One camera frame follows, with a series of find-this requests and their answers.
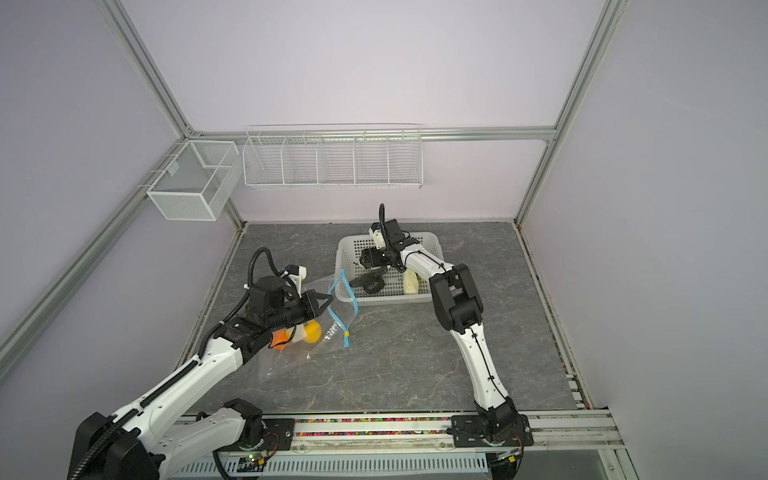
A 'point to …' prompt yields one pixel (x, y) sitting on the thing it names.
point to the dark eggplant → (359, 282)
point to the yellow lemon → (313, 331)
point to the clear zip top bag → (335, 326)
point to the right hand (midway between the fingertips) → (371, 259)
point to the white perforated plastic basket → (347, 265)
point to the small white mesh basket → (199, 182)
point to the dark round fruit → (374, 285)
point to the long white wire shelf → (333, 156)
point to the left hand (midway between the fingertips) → (333, 301)
